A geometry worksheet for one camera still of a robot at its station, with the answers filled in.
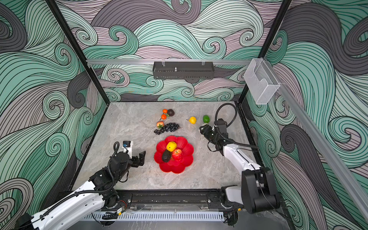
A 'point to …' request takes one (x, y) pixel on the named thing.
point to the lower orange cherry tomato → (164, 116)
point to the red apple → (177, 154)
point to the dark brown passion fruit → (171, 112)
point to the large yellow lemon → (171, 146)
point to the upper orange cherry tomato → (165, 111)
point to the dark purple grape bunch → (170, 127)
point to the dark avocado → (166, 155)
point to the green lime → (206, 119)
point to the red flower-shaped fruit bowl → (177, 166)
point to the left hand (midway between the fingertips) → (139, 150)
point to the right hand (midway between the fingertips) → (202, 129)
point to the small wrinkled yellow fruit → (192, 120)
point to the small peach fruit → (160, 124)
